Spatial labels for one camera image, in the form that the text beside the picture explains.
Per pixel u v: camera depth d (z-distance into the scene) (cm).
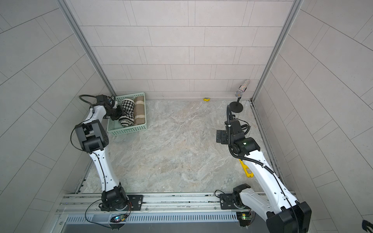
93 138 60
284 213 36
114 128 97
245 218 68
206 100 117
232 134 55
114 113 89
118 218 65
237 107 109
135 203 71
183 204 71
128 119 95
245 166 83
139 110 103
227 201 71
